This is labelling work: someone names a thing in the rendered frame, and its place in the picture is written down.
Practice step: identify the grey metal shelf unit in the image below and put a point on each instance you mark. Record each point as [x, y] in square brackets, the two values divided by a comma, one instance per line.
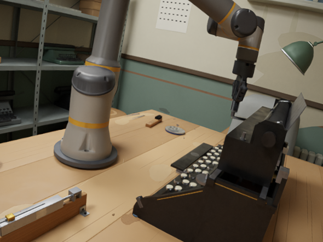
[37, 75]

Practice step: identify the white dotted wall poster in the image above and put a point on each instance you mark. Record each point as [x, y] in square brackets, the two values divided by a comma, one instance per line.
[174, 15]

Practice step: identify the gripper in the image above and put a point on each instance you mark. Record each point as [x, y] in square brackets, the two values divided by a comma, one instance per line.
[244, 69]

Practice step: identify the grey round base plate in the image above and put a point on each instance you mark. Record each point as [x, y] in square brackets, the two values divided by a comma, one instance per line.
[75, 162]

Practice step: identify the green typewriter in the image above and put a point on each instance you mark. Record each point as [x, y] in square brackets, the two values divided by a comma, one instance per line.
[63, 56]

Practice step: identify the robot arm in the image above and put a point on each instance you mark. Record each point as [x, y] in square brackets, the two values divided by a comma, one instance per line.
[87, 121]

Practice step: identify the wooden gauge rest block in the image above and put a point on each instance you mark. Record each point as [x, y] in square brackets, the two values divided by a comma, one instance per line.
[50, 223]

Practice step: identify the black typewriter carriage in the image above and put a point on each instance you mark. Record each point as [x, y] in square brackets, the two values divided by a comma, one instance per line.
[280, 112]

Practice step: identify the white round typewriter key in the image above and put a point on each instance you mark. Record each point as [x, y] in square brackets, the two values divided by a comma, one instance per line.
[205, 172]
[190, 170]
[178, 187]
[169, 187]
[198, 170]
[183, 175]
[185, 181]
[193, 184]

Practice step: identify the grey typewriter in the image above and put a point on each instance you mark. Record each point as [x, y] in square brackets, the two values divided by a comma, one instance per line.
[7, 114]

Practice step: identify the tan round box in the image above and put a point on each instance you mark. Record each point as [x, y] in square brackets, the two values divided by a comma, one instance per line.
[89, 7]

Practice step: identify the green desk lamp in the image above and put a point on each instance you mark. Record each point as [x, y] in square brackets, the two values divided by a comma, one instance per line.
[299, 55]

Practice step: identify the small grey lever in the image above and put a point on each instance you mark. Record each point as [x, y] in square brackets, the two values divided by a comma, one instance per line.
[139, 202]
[243, 136]

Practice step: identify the silver spring gauge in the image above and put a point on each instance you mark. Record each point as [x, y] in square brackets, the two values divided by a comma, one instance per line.
[37, 210]

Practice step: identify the blue grey round dish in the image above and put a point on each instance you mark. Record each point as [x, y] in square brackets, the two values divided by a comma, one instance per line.
[175, 130]

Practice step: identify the black space bar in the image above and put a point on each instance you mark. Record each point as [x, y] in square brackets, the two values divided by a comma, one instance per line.
[191, 156]

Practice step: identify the black round knob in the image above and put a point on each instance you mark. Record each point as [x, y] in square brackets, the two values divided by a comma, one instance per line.
[268, 139]

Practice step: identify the thin grey metal rod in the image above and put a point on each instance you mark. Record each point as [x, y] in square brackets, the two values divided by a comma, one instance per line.
[136, 116]

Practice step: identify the grey radiator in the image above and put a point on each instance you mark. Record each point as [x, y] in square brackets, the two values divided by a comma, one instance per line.
[309, 155]

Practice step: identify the small grey angle bracket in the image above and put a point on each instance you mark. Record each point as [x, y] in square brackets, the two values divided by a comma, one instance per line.
[84, 211]

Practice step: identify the black typewriter body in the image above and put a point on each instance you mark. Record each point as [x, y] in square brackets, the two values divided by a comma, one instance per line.
[214, 202]

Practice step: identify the grey round key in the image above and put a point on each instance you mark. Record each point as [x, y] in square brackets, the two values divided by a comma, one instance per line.
[201, 179]

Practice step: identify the wooden brush with black top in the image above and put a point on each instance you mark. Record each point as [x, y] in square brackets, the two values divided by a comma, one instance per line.
[153, 121]

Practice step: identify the grey metal bracket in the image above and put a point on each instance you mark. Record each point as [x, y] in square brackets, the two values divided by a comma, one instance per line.
[264, 191]
[282, 174]

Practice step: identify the grey paper sheet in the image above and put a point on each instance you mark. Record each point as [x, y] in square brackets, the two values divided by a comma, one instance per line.
[296, 111]

